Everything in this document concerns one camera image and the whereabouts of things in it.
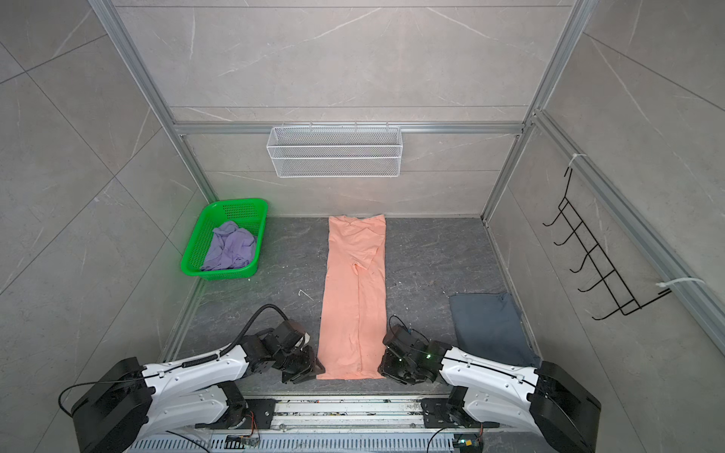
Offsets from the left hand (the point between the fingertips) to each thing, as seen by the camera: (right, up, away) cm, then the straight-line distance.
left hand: (325, 366), depth 79 cm
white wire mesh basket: (0, +69, +21) cm, 72 cm away
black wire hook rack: (+69, +33, -12) cm, 77 cm away
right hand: (+16, -1, +1) cm, 16 cm away
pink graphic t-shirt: (+8, +9, +9) cm, 15 cm away
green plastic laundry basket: (-37, +48, +38) cm, 71 cm away
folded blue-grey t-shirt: (+53, +8, +11) cm, 55 cm away
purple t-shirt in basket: (-40, +34, +25) cm, 58 cm away
